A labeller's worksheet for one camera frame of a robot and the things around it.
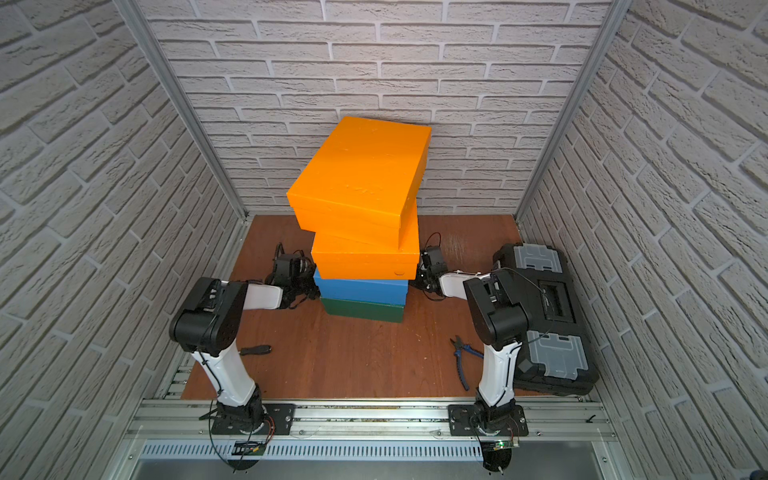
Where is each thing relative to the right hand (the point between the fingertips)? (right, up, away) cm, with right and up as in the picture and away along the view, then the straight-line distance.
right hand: (409, 276), depth 101 cm
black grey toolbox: (+33, -15, -33) cm, 49 cm away
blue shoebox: (-12, -2, -20) cm, 24 cm away
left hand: (-23, +2, -4) cm, 24 cm away
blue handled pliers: (+13, -21, -17) cm, 30 cm away
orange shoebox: (-18, +8, -35) cm, 40 cm away
